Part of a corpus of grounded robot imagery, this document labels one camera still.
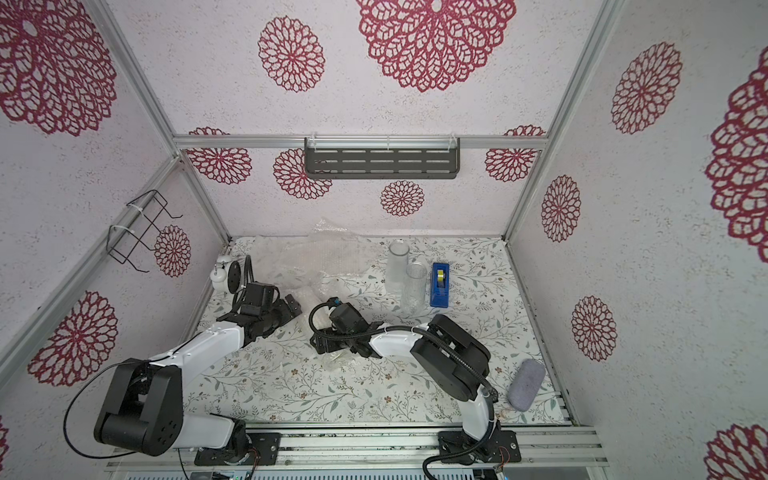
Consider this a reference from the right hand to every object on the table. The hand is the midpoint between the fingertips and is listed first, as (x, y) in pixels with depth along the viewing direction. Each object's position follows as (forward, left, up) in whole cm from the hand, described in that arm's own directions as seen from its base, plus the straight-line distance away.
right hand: (318, 338), depth 89 cm
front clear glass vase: (+14, -29, +3) cm, 32 cm away
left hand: (+7, +9, +2) cm, 12 cm away
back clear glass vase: (+24, -24, +12) cm, 36 cm away
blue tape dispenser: (+20, -38, -1) cm, 43 cm away
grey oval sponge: (-11, -58, -2) cm, 59 cm away
